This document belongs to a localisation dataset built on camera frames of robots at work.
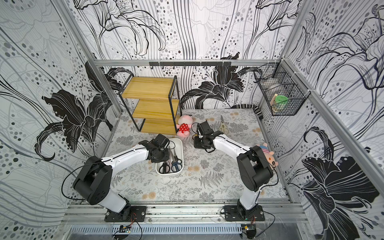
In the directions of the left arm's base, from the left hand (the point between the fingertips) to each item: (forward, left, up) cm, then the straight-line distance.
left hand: (167, 159), depth 89 cm
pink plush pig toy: (+23, -8, +3) cm, 24 cm away
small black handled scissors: (-3, +1, -1) cm, 3 cm away
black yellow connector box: (-33, -45, -4) cm, 56 cm away
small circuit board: (-35, +16, -5) cm, 38 cm away
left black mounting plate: (-28, +10, -2) cm, 30 cm away
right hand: (+10, -18, +4) cm, 21 cm away
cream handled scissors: (+28, -37, -1) cm, 46 cm away
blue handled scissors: (0, -5, -2) cm, 5 cm away
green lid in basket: (+22, -62, +32) cm, 73 cm away
